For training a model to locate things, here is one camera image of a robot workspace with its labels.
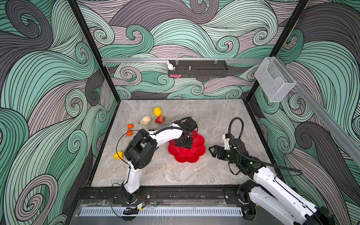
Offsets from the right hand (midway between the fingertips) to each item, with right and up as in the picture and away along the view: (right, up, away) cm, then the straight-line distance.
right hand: (212, 150), depth 80 cm
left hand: (-14, +1, +8) cm, 17 cm away
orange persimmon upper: (-55, +12, +20) cm, 60 cm away
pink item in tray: (-22, +46, +9) cm, 52 cm away
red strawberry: (-34, +17, +23) cm, 44 cm away
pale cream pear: (-44, +17, +20) cm, 51 cm away
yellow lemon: (-37, +23, +30) cm, 52 cm away
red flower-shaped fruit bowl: (-18, -5, +7) cm, 20 cm away
